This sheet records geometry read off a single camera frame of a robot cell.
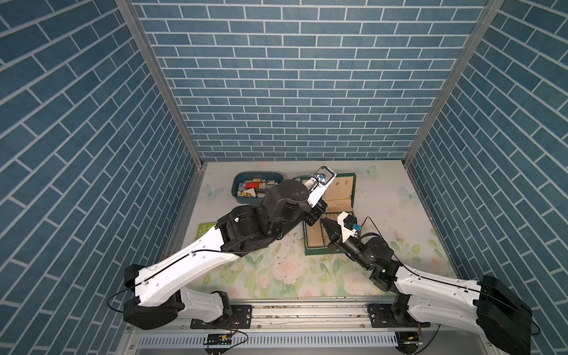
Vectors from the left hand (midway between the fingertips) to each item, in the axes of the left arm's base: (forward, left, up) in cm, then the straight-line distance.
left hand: (329, 190), depth 57 cm
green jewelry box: (+20, -12, -31) cm, 38 cm away
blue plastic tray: (+38, +22, -40) cm, 60 cm away
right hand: (+2, -1, -18) cm, 18 cm away
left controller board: (-28, +33, -44) cm, 62 cm away
